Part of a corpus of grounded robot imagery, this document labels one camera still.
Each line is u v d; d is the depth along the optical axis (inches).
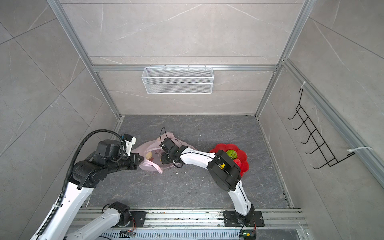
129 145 23.6
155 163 24.6
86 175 16.5
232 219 29.2
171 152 27.6
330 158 23.6
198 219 29.4
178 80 39.7
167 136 39.9
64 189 15.8
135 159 22.5
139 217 28.9
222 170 19.8
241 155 36.5
